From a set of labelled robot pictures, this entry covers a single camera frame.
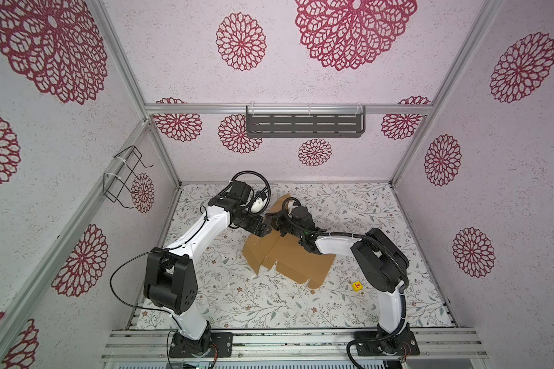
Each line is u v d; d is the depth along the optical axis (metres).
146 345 0.75
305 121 0.95
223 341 0.75
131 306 0.45
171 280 0.45
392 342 0.64
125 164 0.78
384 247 0.55
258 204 0.79
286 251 0.92
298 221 0.74
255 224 0.76
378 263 0.52
